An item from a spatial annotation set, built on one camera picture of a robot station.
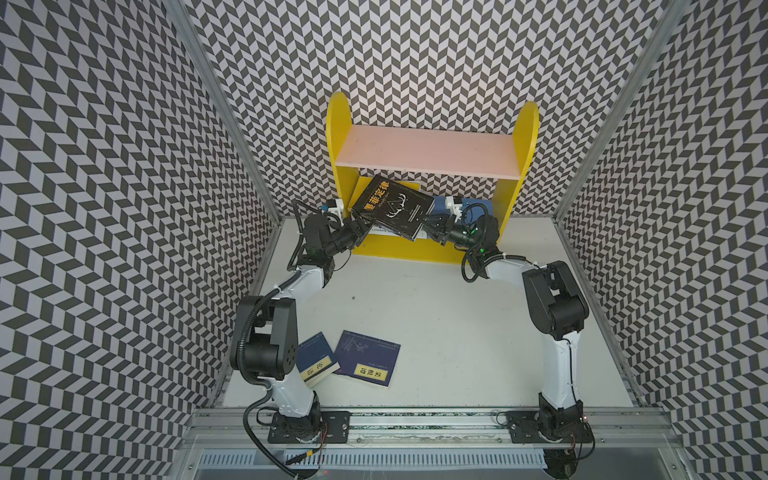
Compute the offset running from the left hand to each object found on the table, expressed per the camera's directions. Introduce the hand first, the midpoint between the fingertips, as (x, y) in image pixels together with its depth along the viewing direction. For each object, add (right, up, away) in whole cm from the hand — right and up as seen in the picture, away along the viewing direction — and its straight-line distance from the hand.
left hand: (378, 219), depth 84 cm
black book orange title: (+4, +3, +2) cm, 6 cm away
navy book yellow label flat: (-3, -39, -2) cm, 39 cm away
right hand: (+12, -1, +1) cm, 12 cm away
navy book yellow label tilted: (-17, -39, -4) cm, 43 cm away
